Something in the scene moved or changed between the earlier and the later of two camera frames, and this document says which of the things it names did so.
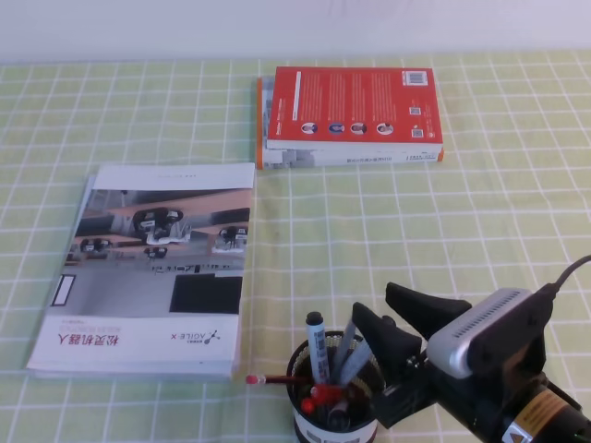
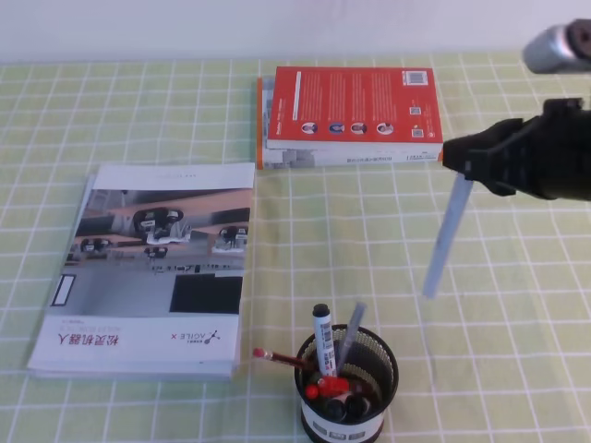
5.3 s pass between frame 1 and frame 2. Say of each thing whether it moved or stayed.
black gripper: moved
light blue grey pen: moved
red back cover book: stayed
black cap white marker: moved
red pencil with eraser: moved
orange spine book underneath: stayed
